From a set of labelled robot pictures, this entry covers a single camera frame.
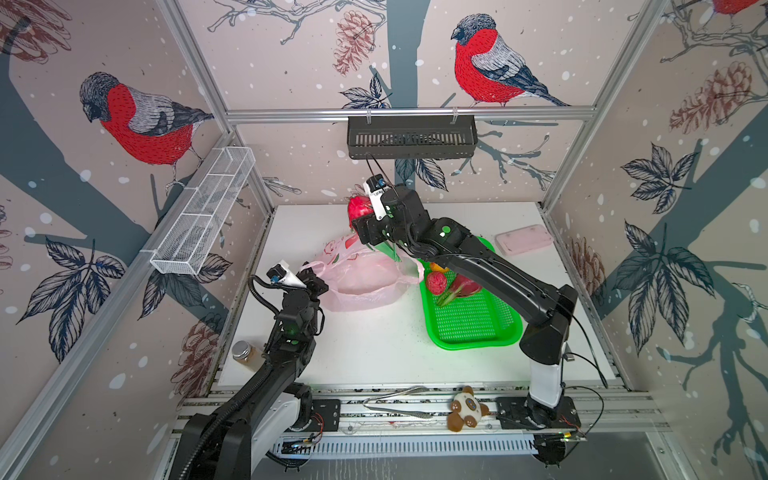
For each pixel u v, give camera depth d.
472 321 0.90
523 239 1.08
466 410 0.73
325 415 0.73
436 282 0.92
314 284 0.72
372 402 0.77
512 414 0.73
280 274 0.67
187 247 0.71
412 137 1.04
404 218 0.52
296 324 0.60
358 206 0.68
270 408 0.51
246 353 0.74
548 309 0.45
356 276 1.00
